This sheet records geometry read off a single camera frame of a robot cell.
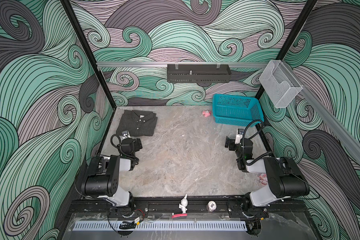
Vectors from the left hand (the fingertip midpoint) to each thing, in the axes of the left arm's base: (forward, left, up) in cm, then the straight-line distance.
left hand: (130, 139), depth 94 cm
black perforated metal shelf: (+33, -43, +28) cm, 62 cm away
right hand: (+2, -68, +3) cm, 68 cm away
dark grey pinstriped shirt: (+16, -2, -3) cm, 16 cm away
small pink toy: (+27, -53, -2) cm, 59 cm away
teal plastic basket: (+32, -78, -4) cm, 85 cm away
